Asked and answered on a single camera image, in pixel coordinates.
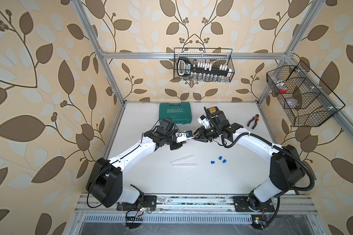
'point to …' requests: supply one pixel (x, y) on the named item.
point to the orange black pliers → (256, 118)
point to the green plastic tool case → (180, 112)
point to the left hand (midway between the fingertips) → (181, 136)
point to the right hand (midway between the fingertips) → (191, 137)
